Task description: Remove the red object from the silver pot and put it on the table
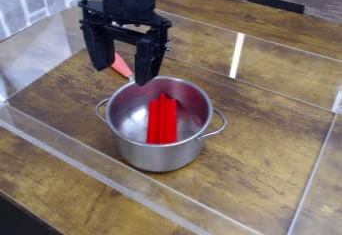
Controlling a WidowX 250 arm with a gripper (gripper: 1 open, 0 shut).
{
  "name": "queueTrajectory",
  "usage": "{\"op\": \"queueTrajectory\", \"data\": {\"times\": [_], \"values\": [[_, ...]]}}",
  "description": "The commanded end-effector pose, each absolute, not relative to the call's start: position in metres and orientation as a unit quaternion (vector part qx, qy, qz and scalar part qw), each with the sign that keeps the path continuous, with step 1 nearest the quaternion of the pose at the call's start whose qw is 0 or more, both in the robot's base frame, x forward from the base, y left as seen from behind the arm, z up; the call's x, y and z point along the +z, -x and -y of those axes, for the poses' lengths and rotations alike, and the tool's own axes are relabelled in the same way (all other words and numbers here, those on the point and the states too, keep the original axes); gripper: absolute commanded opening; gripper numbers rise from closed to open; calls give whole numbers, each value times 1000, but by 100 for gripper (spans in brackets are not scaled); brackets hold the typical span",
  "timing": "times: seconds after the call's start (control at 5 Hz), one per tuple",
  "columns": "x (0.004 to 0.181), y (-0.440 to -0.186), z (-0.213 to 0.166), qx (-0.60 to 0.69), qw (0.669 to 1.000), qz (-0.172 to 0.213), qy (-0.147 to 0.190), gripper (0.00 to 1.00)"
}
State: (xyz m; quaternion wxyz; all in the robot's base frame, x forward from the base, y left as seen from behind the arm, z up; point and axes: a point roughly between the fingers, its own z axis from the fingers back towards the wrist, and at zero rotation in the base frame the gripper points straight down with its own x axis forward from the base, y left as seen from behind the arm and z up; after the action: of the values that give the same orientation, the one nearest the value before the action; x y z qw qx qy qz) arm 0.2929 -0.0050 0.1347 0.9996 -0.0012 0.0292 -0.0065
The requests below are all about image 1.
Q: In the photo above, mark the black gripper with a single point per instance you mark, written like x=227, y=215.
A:
x=145, y=34

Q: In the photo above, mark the silver steel pot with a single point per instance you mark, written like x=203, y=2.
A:
x=124, y=113

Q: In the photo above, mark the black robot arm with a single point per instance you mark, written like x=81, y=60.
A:
x=128, y=9

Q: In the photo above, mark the red plastic block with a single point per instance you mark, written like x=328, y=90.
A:
x=161, y=130

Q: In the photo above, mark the red handled metal spoon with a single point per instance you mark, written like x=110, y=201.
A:
x=121, y=67

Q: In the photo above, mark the clear acrylic enclosure wall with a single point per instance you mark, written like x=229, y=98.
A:
x=267, y=178

